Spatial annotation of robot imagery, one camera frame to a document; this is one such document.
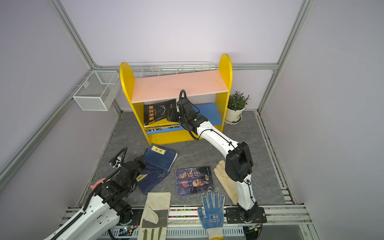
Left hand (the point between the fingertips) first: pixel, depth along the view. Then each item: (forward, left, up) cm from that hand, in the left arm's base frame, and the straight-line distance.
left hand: (139, 164), depth 80 cm
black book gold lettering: (+28, -8, +11) cm, 31 cm away
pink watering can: (-10, +21, +1) cm, 23 cm away
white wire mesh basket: (+49, +32, +11) cm, 60 cm away
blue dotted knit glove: (-27, -37, -10) cm, 47 cm away
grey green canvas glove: (-24, -9, -9) cm, 28 cm away
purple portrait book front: (-7, -29, -10) cm, 32 cm away
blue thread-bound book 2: (-6, -3, -11) cm, 13 cm away
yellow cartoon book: (+21, -11, +5) cm, 24 cm away
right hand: (+22, -17, +15) cm, 32 cm away
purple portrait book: (+21, -11, +3) cm, 24 cm away
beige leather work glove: (-10, -49, -11) cm, 52 cm away
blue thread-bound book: (+7, -10, -8) cm, 15 cm away
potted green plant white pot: (+37, -61, +7) cm, 71 cm away
